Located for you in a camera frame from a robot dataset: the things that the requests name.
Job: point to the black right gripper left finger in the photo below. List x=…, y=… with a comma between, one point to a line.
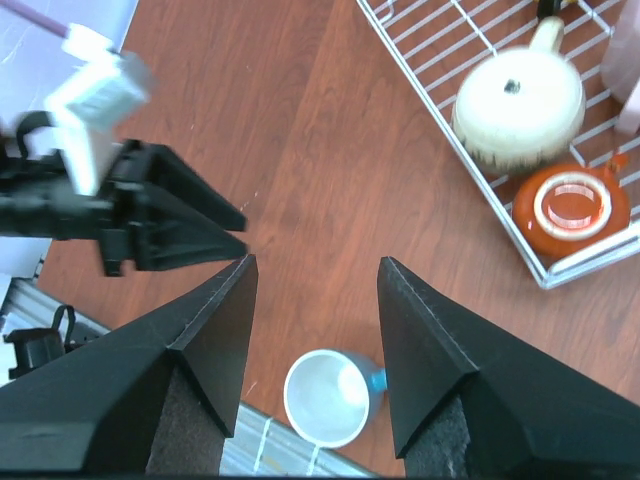
x=158, y=395

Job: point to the dark brown glazed mug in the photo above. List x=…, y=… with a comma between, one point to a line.
x=565, y=208

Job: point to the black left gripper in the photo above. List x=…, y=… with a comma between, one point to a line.
x=157, y=231

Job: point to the white faceted mug pink handle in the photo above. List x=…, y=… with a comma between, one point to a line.
x=620, y=67

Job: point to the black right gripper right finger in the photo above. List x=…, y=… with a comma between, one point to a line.
x=469, y=398

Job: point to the yellow enamel mug black handle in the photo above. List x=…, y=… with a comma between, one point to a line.
x=550, y=8

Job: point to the white mug blue handle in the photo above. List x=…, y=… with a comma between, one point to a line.
x=330, y=396

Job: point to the white wire dish rack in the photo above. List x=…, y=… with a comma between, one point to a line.
x=436, y=44

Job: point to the aluminium frame rail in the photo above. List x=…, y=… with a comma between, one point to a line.
x=260, y=446

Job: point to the beige round ceramic mug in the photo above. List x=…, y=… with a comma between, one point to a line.
x=521, y=108

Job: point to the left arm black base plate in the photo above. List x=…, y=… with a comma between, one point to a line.
x=35, y=347

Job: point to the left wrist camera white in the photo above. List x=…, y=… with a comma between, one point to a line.
x=84, y=110

